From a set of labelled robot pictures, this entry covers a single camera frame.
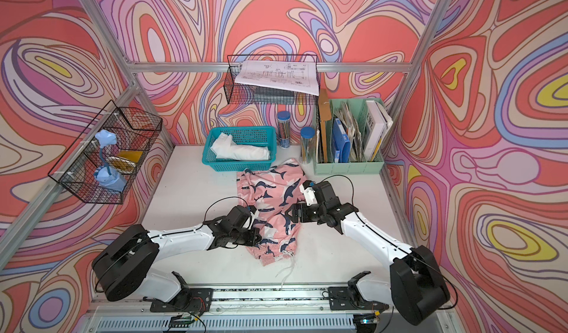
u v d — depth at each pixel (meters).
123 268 0.43
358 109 1.06
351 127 0.93
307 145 1.03
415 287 0.41
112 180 0.68
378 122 0.93
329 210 0.64
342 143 0.95
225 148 1.11
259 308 0.73
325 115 0.89
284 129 1.11
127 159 0.71
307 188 0.76
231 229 0.69
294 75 0.84
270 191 1.02
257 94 0.81
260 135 1.19
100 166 0.73
